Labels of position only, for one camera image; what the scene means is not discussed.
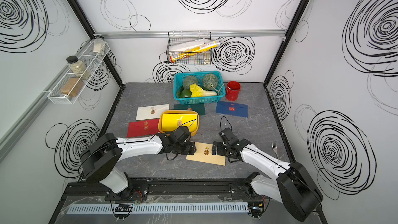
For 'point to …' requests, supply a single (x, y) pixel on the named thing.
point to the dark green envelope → (199, 108)
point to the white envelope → (151, 112)
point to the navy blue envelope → (232, 109)
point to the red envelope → (143, 128)
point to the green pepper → (185, 93)
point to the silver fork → (274, 148)
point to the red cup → (232, 90)
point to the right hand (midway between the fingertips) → (218, 152)
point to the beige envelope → (203, 153)
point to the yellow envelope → (171, 122)
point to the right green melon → (209, 80)
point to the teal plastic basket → (178, 84)
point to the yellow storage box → (180, 111)
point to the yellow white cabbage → (197, 91)
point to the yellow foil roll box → (176, 57)
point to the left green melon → (188, 80)
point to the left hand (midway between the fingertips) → (192, 151)
